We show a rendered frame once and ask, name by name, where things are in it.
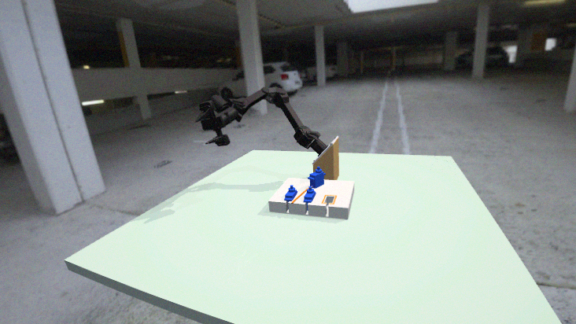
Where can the blue micro servo with orange cable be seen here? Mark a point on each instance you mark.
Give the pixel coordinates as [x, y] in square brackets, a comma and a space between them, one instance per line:
[316, 180]

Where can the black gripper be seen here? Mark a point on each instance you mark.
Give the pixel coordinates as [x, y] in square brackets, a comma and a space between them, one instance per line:
[218, 121]

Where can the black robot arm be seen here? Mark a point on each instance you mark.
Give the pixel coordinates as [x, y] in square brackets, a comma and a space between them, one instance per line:
[303, 135]

